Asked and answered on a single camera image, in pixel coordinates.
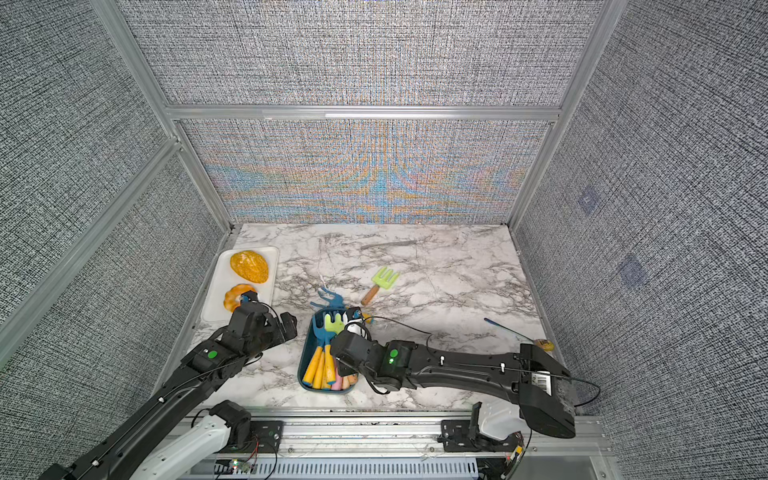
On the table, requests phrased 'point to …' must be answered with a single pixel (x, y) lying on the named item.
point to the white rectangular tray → (224, 280)
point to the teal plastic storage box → (304, 354)
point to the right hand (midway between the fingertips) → (338, 347)
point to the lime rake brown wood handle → (337, 326)
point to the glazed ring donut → (232, 298)
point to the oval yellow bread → (250, 266)
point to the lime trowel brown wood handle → (381, 280)
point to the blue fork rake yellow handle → (322, 335)
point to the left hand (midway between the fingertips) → (289, 322)
